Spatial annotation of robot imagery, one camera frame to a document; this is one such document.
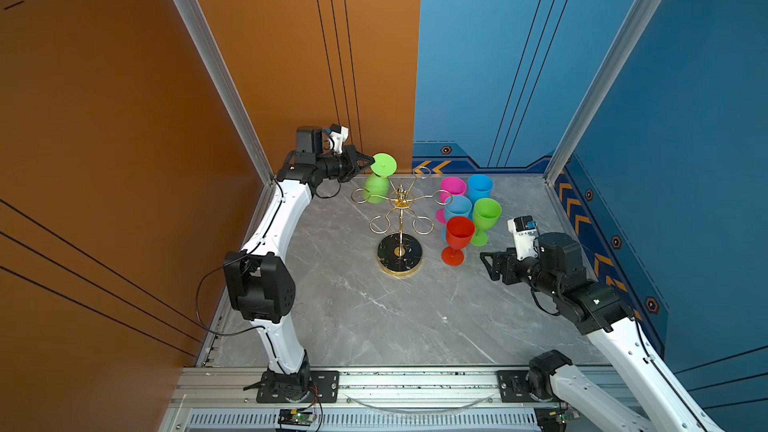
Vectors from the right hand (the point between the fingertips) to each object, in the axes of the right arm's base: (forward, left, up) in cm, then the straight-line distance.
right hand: (491, 252), depth 72 cm
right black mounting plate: (-25, -5, -22) cm, 33 cm away
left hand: (+23, +29, +11) cm, 38 cm away
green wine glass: (+21, -5, -11) cm, 24 cm away
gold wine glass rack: (+12, +22, -21) cm, 33 cm away
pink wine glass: (+31, +6, -8) cm, 32 cm away
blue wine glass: (+31, -5, -9) cm, 32 cm away
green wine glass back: (+22, +29, +1) cm, 36 cm away
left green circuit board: (-31, +46, -23) cm, 60 cm away
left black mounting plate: (-25, +42, -22) cm, 54 cm away
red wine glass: (+12, +5, -8) cm, 15 cm away
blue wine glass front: (+23, +4, -9) cm, 25 cm away
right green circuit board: (-31, -14, -24) cm, 41 cm away
